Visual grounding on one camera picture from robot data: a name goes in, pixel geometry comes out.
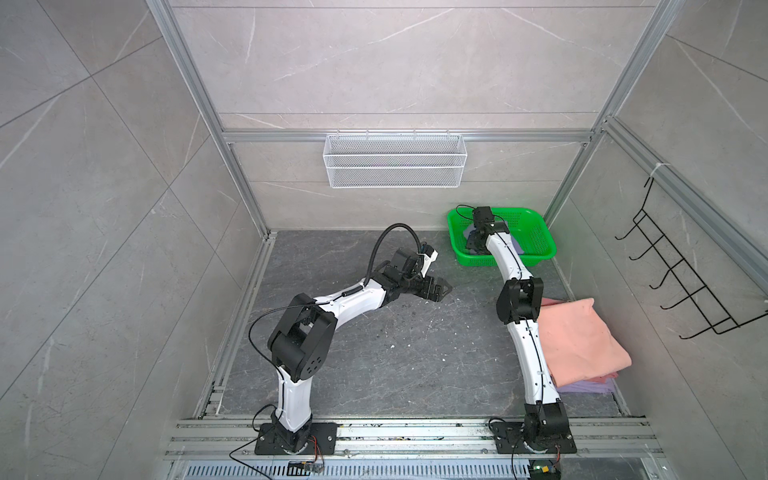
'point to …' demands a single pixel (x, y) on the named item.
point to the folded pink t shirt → (578, 347)
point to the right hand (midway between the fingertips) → (478, 242)
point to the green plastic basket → (526, 224)
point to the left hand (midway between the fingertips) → (441, 279)
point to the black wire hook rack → (714, 313)
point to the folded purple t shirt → (585, 386)
